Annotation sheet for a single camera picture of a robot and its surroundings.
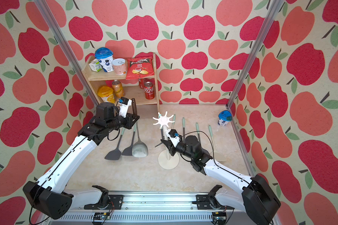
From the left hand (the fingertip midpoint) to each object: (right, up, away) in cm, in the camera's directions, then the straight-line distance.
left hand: (138, 118), depth 73 cm
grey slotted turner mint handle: (+27, -7, +35) cm, 45 cm away
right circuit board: (+42, -52, -1) cm, 67 cm away
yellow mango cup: (-24, +16, +13) cm, 31 cm away
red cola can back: (-3, +25, +23) cm, 34 cm away
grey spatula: (-11, -22, +17) cm, 30 cm away
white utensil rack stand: (+14, -27, +17) cm, 35 cm away
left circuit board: (-19, -51, -1) cm, 54 cm away
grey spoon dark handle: (-2, -19, +9) cm, 21 cm away
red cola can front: (+3, +18, +16) cm, 24 cm away
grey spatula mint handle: (+38, -9, +32) cm, 50 cm away
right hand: (+13, -12, +3) cm, 18 cm away
